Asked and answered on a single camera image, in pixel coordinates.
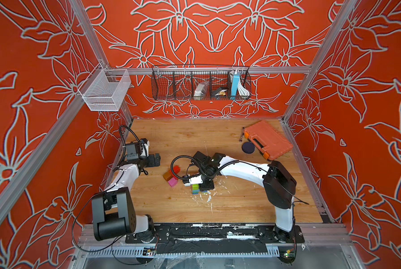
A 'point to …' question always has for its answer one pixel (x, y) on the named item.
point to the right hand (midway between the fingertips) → (197, 185)
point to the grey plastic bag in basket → (200, 90)
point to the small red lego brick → (176, 169)
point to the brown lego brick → (167, 175)
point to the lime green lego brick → (195, 187)
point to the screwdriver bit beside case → (242, 135)
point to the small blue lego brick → (195, 191)
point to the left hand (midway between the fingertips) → (150, 156)
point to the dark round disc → (248, 147)
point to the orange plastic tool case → (269, 141)
